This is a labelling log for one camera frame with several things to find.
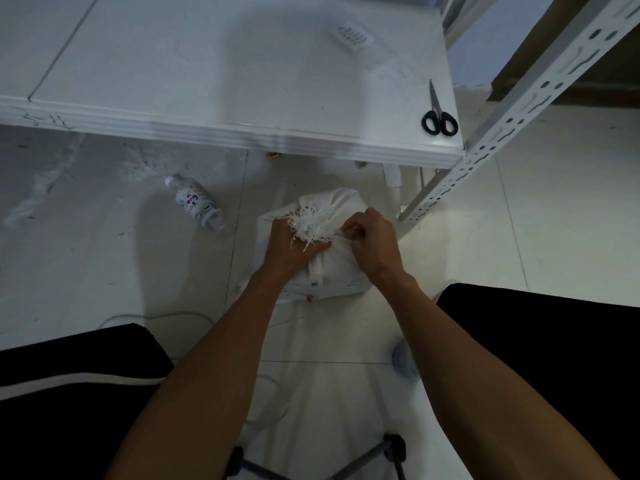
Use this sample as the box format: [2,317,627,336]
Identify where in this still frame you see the person's left hand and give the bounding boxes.
[262,217,333,291]

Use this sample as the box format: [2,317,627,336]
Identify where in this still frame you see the pale blue slipper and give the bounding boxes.
[391,337,422,381]

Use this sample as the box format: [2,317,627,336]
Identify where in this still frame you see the white woven sack parcel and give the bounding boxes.
[252,187,373,303]

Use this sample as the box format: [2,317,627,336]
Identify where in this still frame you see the person's right hand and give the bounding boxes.
[339,207,406,291]

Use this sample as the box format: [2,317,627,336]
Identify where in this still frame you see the person's left forearm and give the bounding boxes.
[105,272,311,480]

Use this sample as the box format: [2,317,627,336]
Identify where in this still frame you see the clear bag with white label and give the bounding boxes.
[327,19,391,63]

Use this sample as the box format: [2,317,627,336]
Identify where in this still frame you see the person's right leg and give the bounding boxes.
[435,283,640,480]

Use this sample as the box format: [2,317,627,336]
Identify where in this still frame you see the person's left leg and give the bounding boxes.
[0,322,176,480]

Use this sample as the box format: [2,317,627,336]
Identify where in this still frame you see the white perforated shelf upright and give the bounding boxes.
[397,0,640,225]

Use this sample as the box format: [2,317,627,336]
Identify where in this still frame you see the black-handled scissors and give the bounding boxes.
[421,78,459,137]

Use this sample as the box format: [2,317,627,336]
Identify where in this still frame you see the clear plastic bottle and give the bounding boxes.
[165,173,226,231]

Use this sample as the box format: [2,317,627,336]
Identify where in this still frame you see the black metal stool base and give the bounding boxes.
[225,433,409,480]

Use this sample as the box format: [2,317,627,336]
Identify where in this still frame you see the person's leg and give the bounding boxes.
[435,283,640,480]
[0,322,176,480]

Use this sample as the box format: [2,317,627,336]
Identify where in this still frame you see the person's right forearm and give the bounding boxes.
[379,272,621,480]

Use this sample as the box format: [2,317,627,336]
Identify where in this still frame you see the white shelf board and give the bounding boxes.
[0,0,465,169]

